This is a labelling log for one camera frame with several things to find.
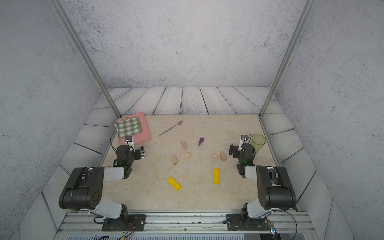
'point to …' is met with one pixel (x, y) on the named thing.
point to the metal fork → (178, 123)
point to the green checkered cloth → (128, 126)
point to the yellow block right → (216, 176)
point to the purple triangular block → (200, 141)
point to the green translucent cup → (258, 140)
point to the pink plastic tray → (140, 136)
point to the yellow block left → (176, 185)
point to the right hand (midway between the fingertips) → (241, 144)
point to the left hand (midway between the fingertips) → (137, 146)
